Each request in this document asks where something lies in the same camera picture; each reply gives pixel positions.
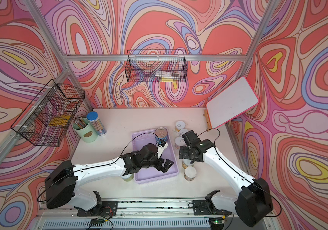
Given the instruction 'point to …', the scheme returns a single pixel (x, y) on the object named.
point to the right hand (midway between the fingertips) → (189, 159)
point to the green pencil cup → (87, 134)
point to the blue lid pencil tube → (93, 117)
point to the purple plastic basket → (141, 138)
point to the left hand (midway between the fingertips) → (169, 160)
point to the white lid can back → (179, 125)
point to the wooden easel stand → (205, 114)
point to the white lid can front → (179, 141)
